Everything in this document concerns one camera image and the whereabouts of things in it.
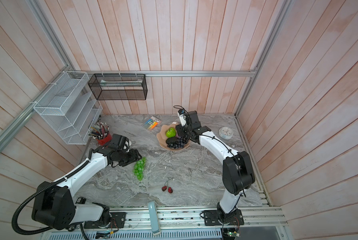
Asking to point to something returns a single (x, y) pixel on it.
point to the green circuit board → (233, 234)
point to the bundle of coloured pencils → (100, 131)
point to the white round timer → (225, 132)
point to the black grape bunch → (180, 142)
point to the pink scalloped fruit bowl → (161, 137)
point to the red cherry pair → (164, 188)
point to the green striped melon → (170, 132)
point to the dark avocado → (171, 140)
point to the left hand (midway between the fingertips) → (137, 161)
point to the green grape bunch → (139, 168)
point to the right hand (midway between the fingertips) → (180, 125)
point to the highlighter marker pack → (152, 123)
